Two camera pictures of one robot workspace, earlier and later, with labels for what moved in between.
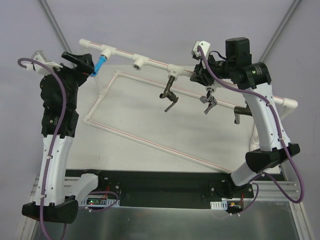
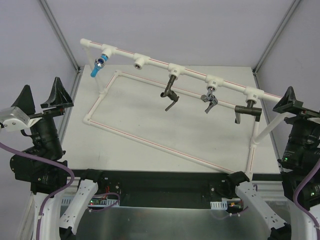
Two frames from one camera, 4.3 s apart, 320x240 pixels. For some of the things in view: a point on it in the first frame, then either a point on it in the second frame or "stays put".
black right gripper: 203,72 -> 300,113
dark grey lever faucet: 169,94 stays put
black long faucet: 239,111 stays put
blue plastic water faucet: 99,63 stays put
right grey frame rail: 292,9 stays put
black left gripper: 75,62 -> 44,113
